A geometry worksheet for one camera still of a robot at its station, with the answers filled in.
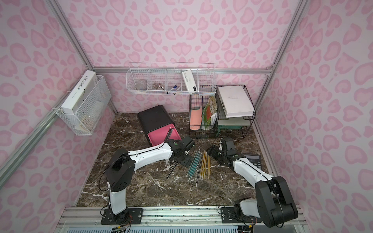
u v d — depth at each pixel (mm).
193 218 734
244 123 903
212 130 1070
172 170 885
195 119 1110
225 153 690
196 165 906
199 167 900
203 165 903
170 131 926
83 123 748
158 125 898
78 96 681
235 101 933
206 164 903
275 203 411
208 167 900
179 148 648
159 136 888
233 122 885
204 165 903
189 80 917
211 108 1027
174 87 1003
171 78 982
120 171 479
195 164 904
